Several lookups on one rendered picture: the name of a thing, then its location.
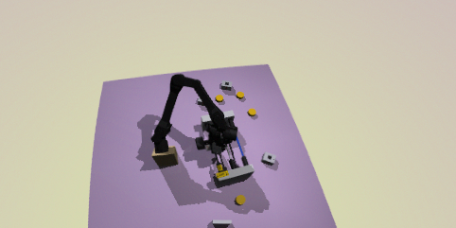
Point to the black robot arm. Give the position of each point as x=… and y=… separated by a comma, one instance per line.
x=217, y=116

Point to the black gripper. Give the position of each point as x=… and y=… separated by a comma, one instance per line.
x=201, y=143

